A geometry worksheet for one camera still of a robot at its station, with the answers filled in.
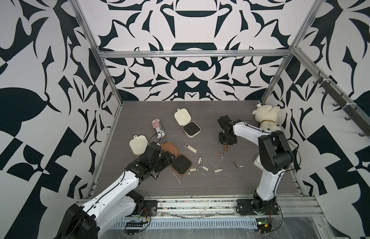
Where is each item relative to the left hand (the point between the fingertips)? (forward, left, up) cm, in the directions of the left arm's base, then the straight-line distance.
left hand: (171, 156), depth 82 cm
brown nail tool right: (-4, -38, -8) cm, 39 cm away
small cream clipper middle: (-4, -18, -9) cm, 21 cm away
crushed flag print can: (+26, +11, -6) cm, 29 cm away
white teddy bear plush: (+27, -64, -1) cm, 69 cm away
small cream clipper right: (-6, -26, -8) cm, 28 cm away
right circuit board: (-32, -43, -10) cm, 54 cm away
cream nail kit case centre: (+23, -12, -7) cm, 27 cm away
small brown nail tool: (+5, -28, -9) cm, 30 cm away
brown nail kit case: (-1, -5, -9) cm, 11 cm away
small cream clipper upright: (+1, -16, -8) cm, 18 cm away
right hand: (+13, -33, -7) cm, 36 cm away
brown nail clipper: (+8, -33, -7) cm, 35 cm away
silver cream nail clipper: (+8, -11, -8) cm, 16 cm away
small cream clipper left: (-5, -12, -9) cm, 16 cm away
